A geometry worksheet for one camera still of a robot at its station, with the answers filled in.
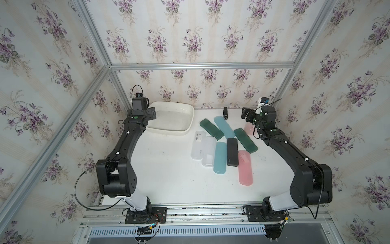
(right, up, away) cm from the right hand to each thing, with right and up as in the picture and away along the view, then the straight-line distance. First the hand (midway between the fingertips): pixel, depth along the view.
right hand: (252, 109), depth 86 cm
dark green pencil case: (-21, -12, +22) cm, 33 cm away
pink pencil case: (-3, -36, +3) cm, 36 cm away
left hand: (-63, -1, 0) cm, 63 cm away
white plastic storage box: (-53, -4, +31) cm, 61 cm away
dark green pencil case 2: (+1, -19, +15) cm, 24 cm away
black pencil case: (-9, -25, +10) cm, 29 cm away
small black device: (-10, 0, +29) cm, 31 cm away
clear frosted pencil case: (-32, -26, +12) cm, 43 cm away
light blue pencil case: (-11, -11, +23) cm, 28 cm away
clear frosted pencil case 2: (-24, -25, +12) cm, 37 cm away
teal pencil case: (-18, -33, +5) cm, 37 cm away
